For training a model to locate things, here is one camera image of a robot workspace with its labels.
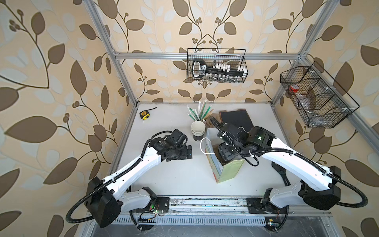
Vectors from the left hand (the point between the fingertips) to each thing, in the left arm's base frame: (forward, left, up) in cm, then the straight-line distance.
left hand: (184, 153), depth 78 cm
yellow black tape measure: (+36, +33, -11) cm, 50 cm away
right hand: (-2, -20, +10) cm, 23 cm away
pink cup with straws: (+29, -9, -4) cm, 31 cm away
